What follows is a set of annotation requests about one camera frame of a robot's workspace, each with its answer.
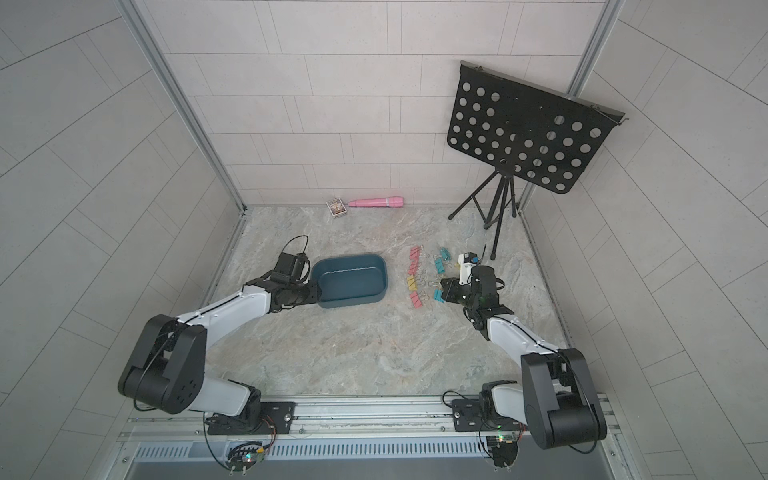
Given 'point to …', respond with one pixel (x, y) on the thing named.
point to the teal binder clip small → (439, 265)
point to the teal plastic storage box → (349, 279)
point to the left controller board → (243, 455)
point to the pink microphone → (393, 202)
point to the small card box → (336, 207)
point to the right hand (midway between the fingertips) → (442, 279)
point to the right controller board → (504, 449)
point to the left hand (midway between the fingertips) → (323, 288)
